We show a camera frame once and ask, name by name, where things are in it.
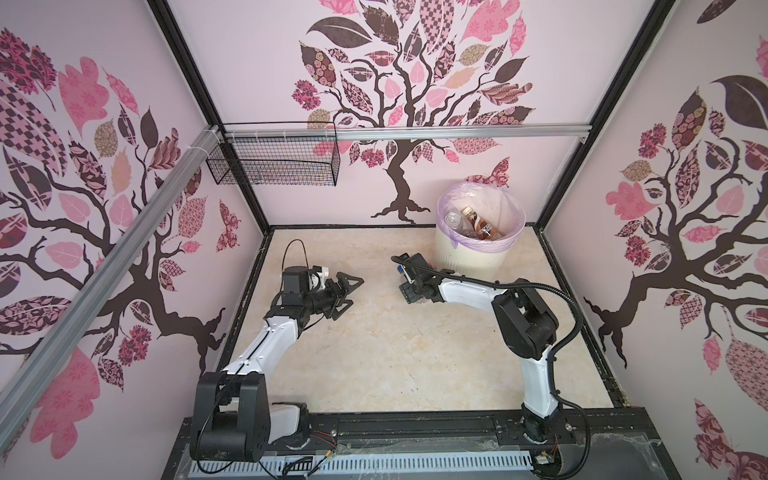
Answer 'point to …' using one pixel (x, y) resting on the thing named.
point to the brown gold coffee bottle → (482, 228)
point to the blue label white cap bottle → (457, 222)
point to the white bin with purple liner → (494, 205)
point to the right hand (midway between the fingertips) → (414, 279)
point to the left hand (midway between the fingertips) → (360, 294)
